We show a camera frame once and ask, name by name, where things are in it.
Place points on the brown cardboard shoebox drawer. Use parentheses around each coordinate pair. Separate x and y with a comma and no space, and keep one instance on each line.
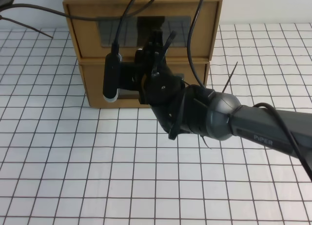
(93,39)

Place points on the white grid tablecloth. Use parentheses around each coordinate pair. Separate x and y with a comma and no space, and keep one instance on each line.
(64,163)

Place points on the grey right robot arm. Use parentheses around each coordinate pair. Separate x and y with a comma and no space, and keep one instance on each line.
(283,131)

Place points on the lower brown cardboard shoebox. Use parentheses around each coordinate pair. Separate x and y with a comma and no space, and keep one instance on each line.
(93,74)

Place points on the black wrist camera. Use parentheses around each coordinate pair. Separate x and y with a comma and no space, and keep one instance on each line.
(112,71)

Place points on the thin black cable tie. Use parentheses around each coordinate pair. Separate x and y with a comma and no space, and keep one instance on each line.
(26,26)

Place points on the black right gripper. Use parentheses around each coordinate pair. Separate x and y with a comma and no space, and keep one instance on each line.
(178,108)

